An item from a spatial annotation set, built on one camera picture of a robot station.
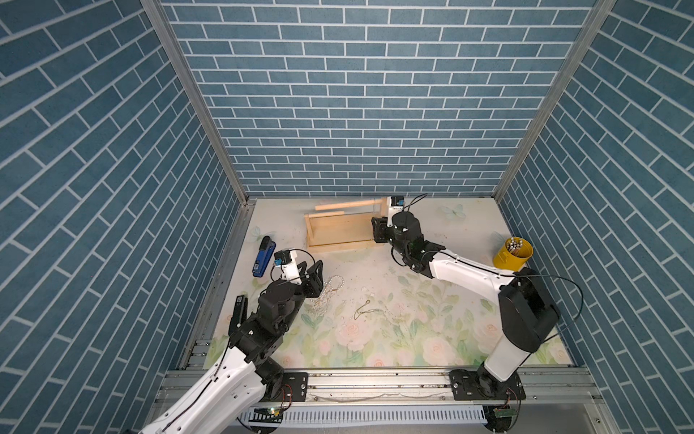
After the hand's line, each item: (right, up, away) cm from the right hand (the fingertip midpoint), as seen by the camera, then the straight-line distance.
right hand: (377, 220), depth 87 cm
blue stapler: (-40, -11, +11) cm, 43 cm away
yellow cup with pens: (+47, -10, +2) cm, 48 cm away
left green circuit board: (-31, -53, -15) cm, 63 cm away
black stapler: (-43, -29, -4) cm, 52 cm away
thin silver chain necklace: (-4, -30, +2) cm, 30 cm away
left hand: (-16, -12, -13) cm, 24 cm away
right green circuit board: (+33, -51, -16) cm, 63 cm away
